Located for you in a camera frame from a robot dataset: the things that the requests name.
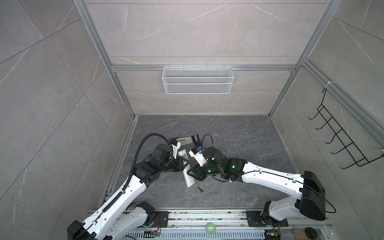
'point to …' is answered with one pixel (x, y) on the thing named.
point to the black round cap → (311, 233)
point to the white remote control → (189, 179)
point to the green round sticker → (210, 228)
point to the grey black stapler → (184, 140)
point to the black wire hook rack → (347, 145)
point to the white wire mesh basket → (197, 80)
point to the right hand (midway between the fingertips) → (189, 171)
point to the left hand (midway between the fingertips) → (188, 159)
